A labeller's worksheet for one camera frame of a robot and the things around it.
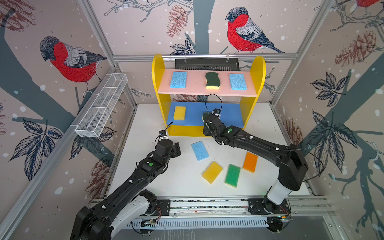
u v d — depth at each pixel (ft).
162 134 2.34
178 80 2.46
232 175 2.73
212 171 2.90
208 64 3.12
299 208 2.46
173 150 2.07
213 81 2.40
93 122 2.34
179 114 3.09
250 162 2.85
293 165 1.41
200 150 3.07
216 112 2.44
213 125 2.07
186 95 4.01
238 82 2.42
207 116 2.88
